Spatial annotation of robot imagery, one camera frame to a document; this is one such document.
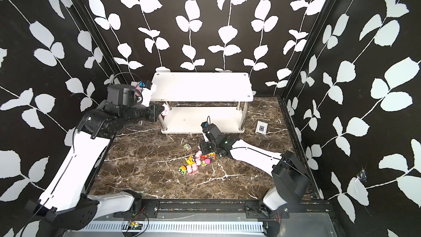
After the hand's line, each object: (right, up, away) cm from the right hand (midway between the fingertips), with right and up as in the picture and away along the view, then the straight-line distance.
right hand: (200, 142), depth 83 cm
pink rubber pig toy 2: (-4, -13, +2) cm, 14 cm away
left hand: (-13, +19, -18) cm, 29 cm away
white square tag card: (+37, +6, +18) cm, 42 cm away
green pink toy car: (+3, -11, +3) cm, 12 cm away
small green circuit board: (-27, -34, -12) cm, 45 cm away
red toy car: (+6, -8, +5) cm, 11 cm away
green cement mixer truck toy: (-9, -14, +1) cm, 17 cm away
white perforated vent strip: (-8, -34, -13) cm, 38 cm away
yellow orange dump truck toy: (-5, -11, +4) cm, 13 cm away
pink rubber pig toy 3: (-1, -8, +6) cm, 10 cm away
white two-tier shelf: (-1, +22, -10) cm, 24 cm away
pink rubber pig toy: (-12, +16, -17) cm, 27 cm away
